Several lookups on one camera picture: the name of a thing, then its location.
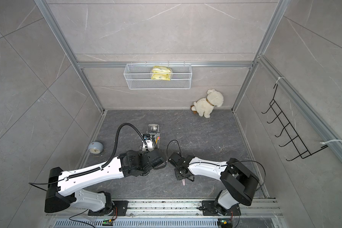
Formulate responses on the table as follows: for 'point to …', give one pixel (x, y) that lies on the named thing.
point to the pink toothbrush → (183, 181)
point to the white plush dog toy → (204, 106)
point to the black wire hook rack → (295, 140)
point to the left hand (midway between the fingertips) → (157, 151)
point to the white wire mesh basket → (138, 76)
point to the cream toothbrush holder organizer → (153, 129)
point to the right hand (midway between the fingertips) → (182, 175)
